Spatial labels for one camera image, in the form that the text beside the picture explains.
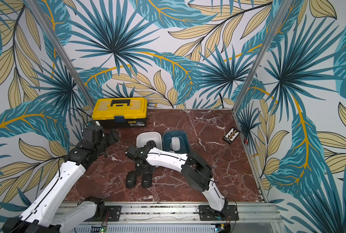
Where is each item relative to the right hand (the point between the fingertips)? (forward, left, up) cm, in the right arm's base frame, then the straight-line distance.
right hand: (142, 171), depth 83 cm
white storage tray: (+23, +3, 0) cm, 23 cm away
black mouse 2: (-4, -2, -1) cm, 5 cm away
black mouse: (-3, +7, -3) cm, 8 cm away
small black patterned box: (+25, -59, -3) cm, 65 cm away
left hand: (+12, +15, +18) cm, 26 cm away
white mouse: (+18, -19, -1) cm, 26 cm away
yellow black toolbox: (+35, +16, +13) cm, 41 cm away
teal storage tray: (+26, -14, -2) cm, 30 cm away
